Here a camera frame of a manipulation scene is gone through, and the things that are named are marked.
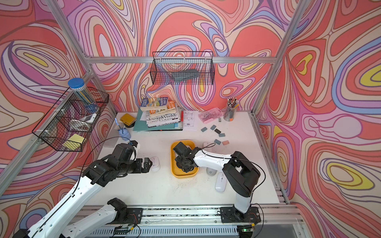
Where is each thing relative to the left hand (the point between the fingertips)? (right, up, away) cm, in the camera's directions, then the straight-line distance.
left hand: (146, 163), depth 73 cm
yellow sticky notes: (-29, +12, -10) cm, 32 cm away
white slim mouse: (+40, -13, +9) cm, 43 cm away
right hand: (+16, -5, +15) cm, 22 cm away
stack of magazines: (0, +29, +31) cm, 43 cm away
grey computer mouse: (+35, -8, +13) cm, 38 cm away
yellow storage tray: (+14, -8, +11) cm, 19 cm away
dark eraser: (+42, +15, +34) cm, 57 cm away
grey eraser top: (+39, +18, +38) cm, 57 cm away
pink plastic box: (+36, +27, +44) cm, 63 cm away
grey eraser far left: (+32, +16, +35) cm, 50 cm away
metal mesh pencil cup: (+51, +29, +37) cm, 70 cm away
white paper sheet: (+22, +23, +41) cm, 52 cm away
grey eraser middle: (+45, +12, +33) cm, 57 cm away
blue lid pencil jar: (-33, +31, +5) cm, 45 cm away
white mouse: (+33, +7, +25) cm, 42 cm away
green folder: (-16, +19, +38) cm, 45 cm away
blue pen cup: (-23, +14, +25) cm, 36 cm away
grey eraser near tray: (+41, +8, +28) cm, 50 cm away
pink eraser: (+47, +7, +28) cm, 55 cm away
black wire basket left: (-39, +20, 0) cm, 44 cm away
